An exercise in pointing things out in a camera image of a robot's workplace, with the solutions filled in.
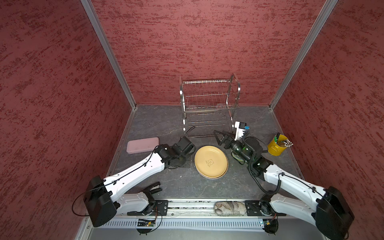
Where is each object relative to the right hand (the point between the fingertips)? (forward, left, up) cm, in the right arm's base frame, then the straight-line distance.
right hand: (215, 135), depth 74 cm
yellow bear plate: (-5, +1, -21) cm, 22 cm away
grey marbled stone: (-30, -6, -21) cm, 36 cm away
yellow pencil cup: (+2, -39, -15) cm, 42 cm away
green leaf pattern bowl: (-12, -10, -3) cm, 15 cm away
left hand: (-10, +16, -12) cm, 23 cm away
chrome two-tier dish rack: (+18, +4, +4) cm, 19 cm away
